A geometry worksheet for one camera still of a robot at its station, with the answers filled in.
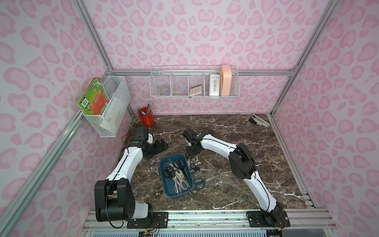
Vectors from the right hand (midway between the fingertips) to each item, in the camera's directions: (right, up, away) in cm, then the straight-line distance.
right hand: (191, 152), depth 99 cm
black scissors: (-7, -6, -8) cm, 12 cm away
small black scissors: (+1, -8, -6) cm, 10 cm away
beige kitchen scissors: (-7, -11, -11) cm, 17 cm away
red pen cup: (-34, +23, +14) cm, 44 cm away
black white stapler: (+51, +21, +14) cm, 57 cm away
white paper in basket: (-44, +25, -16) cm, 53 cm away
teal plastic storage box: (-16, -3, -6) cm, 17 cm away
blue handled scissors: (+5, -15, -14) cm, 21 cm away
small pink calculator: (+3, +41, -5) cm, 41 cm away
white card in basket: (+14, +43, -6) cm, 46 cm away
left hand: (-17, +6, -12) cm, 22 cm away
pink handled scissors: (-5, -15, -15) cm, 22 cm away
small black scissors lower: (+1, -10, -9) cm, 13 cm away
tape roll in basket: (-17, +39, -6) cm, 43 cm away
